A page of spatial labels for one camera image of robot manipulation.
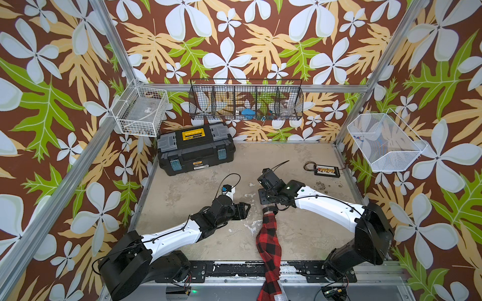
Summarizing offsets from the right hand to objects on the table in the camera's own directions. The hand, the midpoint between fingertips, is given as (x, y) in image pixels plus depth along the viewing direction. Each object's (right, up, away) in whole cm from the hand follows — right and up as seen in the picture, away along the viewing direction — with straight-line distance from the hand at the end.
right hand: (261, 194), depth 86 cm
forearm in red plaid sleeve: (+2, -20, -9) cm, 23 cm away
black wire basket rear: (-6, +49, +13) cm, 51 cm away
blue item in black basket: (-5, +40, +8) cm, 41 cm away
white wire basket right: (+56, +23, -4) cm, 60 cm away
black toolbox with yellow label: (-33, +22, +8) cm, 40 cm away
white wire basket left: (-56, +39, 0) cm, 68 cm away
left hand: (-7, -4, -3) cm, 8 cm away
